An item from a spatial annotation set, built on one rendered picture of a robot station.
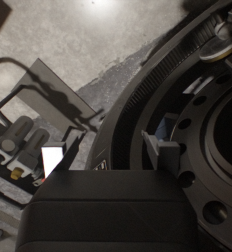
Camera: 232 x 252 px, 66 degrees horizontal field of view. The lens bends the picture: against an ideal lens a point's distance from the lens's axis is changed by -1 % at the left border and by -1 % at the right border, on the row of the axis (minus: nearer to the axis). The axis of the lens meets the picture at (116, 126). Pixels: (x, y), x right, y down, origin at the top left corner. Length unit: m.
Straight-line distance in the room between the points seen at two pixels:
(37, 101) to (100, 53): 0.48
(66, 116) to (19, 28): 0.50
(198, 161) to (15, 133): 0.70
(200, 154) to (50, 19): 0.81
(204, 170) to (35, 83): 0.94
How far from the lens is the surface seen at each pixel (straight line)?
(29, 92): 1.15
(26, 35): 1.03
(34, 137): 0.89
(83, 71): 0.97
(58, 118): 1.17
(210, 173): 0.35
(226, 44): 0.48
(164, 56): 0.52
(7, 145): 0.79
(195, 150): 0.39
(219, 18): 0.52
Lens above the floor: 0.86
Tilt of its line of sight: 51 degrees down
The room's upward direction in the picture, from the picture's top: 169 degrees counter-clockwise
